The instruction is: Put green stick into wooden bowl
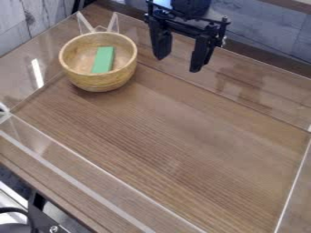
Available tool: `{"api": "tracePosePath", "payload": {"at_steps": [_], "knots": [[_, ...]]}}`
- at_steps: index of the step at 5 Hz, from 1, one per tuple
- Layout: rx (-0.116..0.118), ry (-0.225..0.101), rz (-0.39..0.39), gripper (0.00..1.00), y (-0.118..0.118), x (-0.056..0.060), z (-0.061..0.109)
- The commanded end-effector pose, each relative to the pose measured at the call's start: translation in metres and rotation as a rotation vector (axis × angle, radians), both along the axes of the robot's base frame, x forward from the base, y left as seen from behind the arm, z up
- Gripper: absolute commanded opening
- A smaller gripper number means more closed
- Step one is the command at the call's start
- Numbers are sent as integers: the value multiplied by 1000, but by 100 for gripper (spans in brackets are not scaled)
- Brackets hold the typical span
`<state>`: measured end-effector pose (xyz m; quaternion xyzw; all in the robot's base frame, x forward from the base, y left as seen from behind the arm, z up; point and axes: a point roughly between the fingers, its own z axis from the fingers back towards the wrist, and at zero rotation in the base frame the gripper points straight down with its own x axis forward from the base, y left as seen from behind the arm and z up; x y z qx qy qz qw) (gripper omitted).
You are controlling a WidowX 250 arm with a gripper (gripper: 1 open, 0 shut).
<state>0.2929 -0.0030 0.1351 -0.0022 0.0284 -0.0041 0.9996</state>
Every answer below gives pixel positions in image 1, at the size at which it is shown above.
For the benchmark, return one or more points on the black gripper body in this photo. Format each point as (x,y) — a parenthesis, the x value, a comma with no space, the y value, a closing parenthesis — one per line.
(190,17)

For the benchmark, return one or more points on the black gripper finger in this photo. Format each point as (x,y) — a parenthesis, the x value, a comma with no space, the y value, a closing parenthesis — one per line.
(202,53)
(160,38)

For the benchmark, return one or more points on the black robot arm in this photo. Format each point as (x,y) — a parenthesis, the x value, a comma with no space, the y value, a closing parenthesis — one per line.
(186,17)

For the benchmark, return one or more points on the green rectangular stick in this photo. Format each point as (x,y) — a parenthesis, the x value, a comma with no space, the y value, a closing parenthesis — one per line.
(104,59)

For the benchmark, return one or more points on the wooden bowl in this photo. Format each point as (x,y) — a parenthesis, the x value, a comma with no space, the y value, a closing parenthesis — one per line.
(99,80)

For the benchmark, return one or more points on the clear acrylic tray walls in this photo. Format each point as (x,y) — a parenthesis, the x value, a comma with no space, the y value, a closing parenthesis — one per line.
(179,153)

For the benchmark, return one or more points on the black table leg bracket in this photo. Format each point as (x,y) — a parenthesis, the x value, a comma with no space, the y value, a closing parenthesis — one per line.
(43,223)

